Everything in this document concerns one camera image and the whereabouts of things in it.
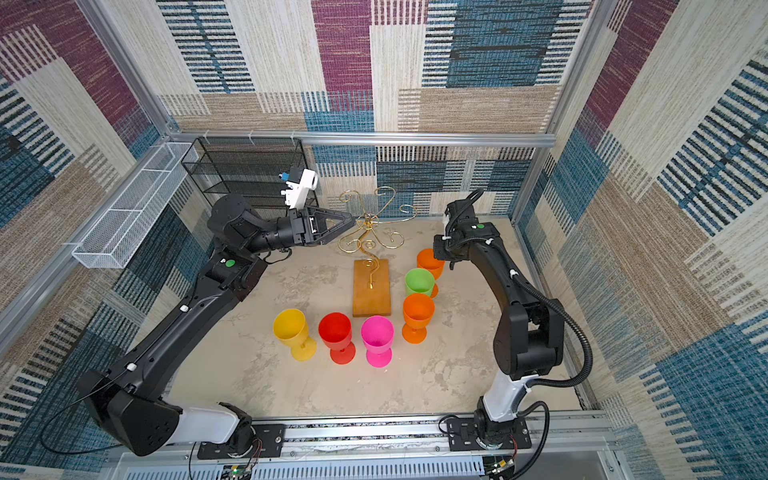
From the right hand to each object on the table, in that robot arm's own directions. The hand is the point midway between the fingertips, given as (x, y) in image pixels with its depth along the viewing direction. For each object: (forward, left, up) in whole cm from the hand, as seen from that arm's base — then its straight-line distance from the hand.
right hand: (442, 253), depth 89 cm
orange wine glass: (-15, +8, -6) cm, 18 cm away
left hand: (-17, +22, +32) cm, 42 cm away
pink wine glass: (-22, +19, -4) cm, 30 cm away
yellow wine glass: (-18, +43, -7) cm, 47 cm away
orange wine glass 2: (0, +5, -2) cm, 5 cm away
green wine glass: (-5, +7, -7) cm, 11 cm away
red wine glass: (-22, +30, -2) cm, 37 cm away
